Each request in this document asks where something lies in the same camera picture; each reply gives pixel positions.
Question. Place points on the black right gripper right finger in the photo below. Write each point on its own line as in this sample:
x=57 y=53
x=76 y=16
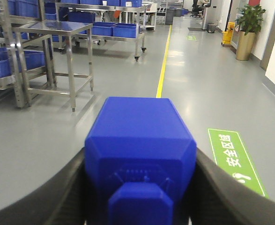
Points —
x=233 y=204

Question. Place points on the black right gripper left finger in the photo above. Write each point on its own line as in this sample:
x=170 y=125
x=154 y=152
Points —
x=46 y=201

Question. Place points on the blue plastic box slanted corners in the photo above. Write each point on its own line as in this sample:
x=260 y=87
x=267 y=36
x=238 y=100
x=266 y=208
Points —
x=139 y=131

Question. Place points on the potted plant gold pot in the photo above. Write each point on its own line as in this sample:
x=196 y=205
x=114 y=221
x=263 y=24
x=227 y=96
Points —
x=245 y=44

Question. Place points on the yellow mop bucket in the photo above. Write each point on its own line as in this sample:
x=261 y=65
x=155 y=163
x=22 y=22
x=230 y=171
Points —
x=227 y=37

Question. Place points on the bare steel table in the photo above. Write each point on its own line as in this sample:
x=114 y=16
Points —
x=57 y=25

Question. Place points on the small grey trash can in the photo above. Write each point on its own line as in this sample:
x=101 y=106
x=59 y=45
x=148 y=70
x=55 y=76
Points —
x=212 y=28

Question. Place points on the black office chair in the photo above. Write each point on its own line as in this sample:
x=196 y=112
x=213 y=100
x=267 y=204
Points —
x=195 y=11

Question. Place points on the tall grey bin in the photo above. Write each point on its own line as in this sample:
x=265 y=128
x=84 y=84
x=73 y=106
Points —
x=169 y=17

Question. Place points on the person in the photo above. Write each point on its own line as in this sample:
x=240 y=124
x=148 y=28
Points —
x=199 y=2

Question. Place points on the steel rack on castors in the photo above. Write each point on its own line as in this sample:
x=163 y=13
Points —
x=128 y=9

